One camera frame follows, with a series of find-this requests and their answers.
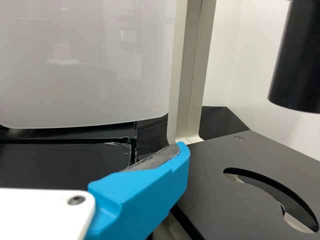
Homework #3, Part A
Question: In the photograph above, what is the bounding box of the cream microscope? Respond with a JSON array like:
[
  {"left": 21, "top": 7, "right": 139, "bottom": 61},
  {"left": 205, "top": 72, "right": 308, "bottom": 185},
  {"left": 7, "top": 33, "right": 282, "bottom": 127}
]
[{"left": 164, "top": 0, "right": 320, "bottom": 240}]

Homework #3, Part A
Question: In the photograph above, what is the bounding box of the black tray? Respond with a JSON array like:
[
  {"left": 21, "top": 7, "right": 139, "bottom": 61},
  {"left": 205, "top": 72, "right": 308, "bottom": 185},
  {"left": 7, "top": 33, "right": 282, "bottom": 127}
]
[{"left": 0, "top": 139, "right": 138, "bottom": 190}]

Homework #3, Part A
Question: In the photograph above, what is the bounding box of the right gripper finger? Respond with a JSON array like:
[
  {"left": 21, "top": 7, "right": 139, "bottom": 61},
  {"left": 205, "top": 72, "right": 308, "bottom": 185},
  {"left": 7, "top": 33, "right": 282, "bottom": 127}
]
[{"left": 87, "top": 141, "right": 191, "bottom": 240}]

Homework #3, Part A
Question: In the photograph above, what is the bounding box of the black platform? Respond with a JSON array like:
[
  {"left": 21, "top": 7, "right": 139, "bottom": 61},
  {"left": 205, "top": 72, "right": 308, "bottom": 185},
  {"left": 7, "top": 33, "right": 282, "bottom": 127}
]
[{"left": 0, "top": 119, "right": 169, "bottom": 162}]

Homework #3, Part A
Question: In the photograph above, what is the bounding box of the white box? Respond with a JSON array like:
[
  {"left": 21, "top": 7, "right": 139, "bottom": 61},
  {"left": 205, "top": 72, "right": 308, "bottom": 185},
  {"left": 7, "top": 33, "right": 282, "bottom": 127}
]
[{"left": 0, "top": 0, "right": 177, "bottom": 130}]

